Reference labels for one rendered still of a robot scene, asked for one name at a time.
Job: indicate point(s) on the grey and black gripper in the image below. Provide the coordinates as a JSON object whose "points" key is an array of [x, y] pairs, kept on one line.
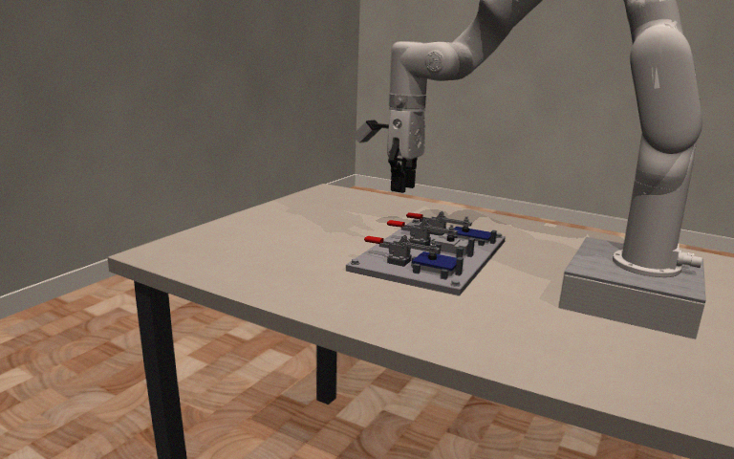
{"points": [[405, 138]]}

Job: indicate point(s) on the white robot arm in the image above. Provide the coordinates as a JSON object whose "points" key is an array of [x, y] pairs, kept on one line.
{"points": [[668, 104]]}

